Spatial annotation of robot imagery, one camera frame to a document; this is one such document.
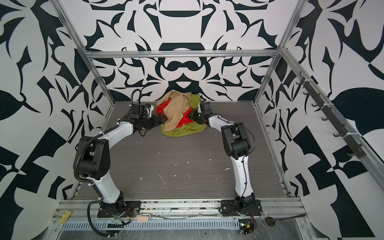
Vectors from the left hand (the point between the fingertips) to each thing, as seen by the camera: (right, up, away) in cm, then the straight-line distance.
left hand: (163, 118), depth 93 cm
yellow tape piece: (-42, -46, -22) cm, 66 cm away
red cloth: (+14, -1, +7) cm, 16 cm away
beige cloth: (+9, +10, +13) cm, 18 cm away
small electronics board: (+43, -50, -22) cm, 70 cm away
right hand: (+16, +2, +10) cm, 19 cm away
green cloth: (+16, -7, +9) cm, 19 cm away
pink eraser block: (-5, -47, -23) cm, 52 cm away
